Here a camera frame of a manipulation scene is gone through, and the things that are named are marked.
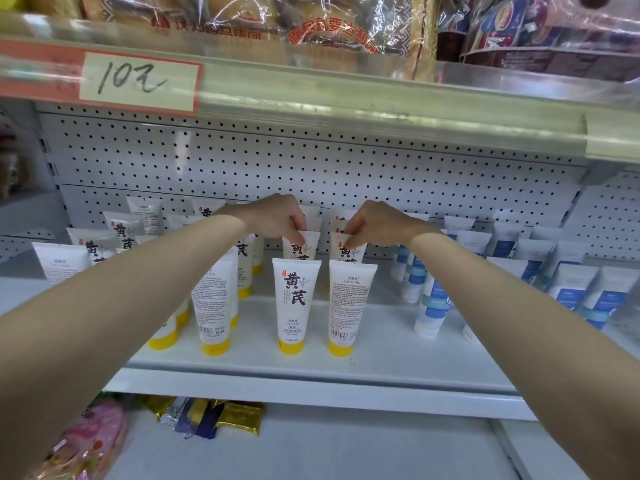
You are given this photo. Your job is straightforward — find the person's right hand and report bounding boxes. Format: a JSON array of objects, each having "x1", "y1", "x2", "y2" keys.
[{"x1": 343, "y1": 200, "x2": 437, "y2": 251}]

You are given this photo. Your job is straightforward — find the person's left hand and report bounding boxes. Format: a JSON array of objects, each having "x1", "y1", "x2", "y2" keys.
[{"x1": 239, "y1": 193, "x2": 309, "y2": 247}]

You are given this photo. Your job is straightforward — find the row of yellow cap tubes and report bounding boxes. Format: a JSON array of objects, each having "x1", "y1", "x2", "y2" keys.
[{"x1": 32, "y1": 194, "x2": 379, "y2": 357}]

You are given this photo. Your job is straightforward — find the group of blue-labelled white tubes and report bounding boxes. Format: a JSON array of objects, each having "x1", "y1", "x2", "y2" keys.
[{"x1": 389, "y1": 212, "x2": 640, "y2": 341}]

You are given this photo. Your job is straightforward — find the person's left forearm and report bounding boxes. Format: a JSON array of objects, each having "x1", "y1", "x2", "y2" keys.
[{"x1": 0, "y1": 207, "x2": 251, "y2": 480}]

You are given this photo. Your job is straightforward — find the person's right forearm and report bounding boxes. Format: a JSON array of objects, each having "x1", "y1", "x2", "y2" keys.
[{"x1": 409, "y1": 229, "x2": 640, "y2": 480}]

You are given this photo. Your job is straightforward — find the red shelf label strip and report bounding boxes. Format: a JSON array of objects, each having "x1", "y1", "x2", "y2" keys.
[{"x1": 0, "y1": 38, "x2": 205, "y2": 118}]

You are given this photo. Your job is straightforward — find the white paper price tag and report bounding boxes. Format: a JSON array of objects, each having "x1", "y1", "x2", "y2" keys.
[{"x1": 79, "y1": 52, "x2": 201, "y2": 113}]

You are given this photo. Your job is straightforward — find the blue snack packet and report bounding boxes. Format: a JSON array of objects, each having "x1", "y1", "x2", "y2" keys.
[{"x1": 175, "y1": 402, "x2": 226, "y2": 439}]

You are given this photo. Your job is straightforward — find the brown wrapped goods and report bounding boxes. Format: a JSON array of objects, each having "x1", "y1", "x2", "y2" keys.
[{"x1": 0, "y1": 112, "x2": 39, "y2": 198}]

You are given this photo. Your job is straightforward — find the pink snack bag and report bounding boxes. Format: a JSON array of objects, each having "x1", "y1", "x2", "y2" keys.
[{"x1": 25, "y1": 397, "x2": 129, "y2": 480}]

